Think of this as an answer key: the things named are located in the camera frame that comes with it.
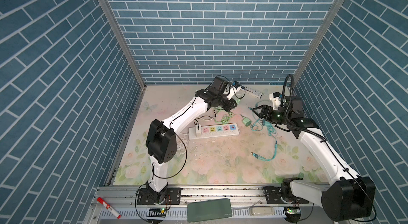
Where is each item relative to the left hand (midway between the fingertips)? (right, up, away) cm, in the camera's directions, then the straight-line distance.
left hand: (234, 103), depth 84 cm
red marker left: (-58, -46, -14) cm, 75 cm away
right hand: (+9, -3, -5) cm, 11 cm away
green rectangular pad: (-13, -48, -13) cm, 51 cm away
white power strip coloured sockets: (-11, -17, +10) cm, 22 cm away
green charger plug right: (+10, -12, +15) cm, 22 cm away
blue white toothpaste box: (+19, +7, +32) cm, 38 cm away
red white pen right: (+41, -51, -16) cm, 68 cm away
